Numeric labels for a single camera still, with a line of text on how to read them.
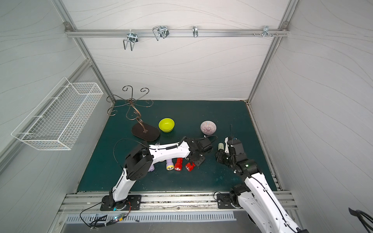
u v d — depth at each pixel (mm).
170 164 833
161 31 765
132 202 737
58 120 687
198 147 650
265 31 764
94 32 798
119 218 688
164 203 748
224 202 732
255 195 493
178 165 851
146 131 998
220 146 920
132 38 782
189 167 821
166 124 1041
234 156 582
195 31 782
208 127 1014
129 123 1043
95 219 704
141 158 546
